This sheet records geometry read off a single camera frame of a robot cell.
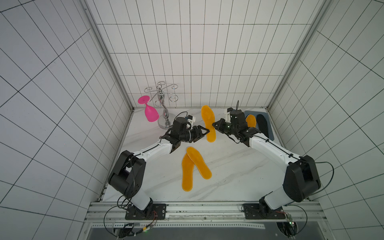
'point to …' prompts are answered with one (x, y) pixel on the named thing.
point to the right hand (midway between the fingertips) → (207, 124)
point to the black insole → (262, 124)
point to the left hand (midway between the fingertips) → (206, 135)
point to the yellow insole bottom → (187, 172)
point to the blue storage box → (255, 113)
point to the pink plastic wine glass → (151, 113)
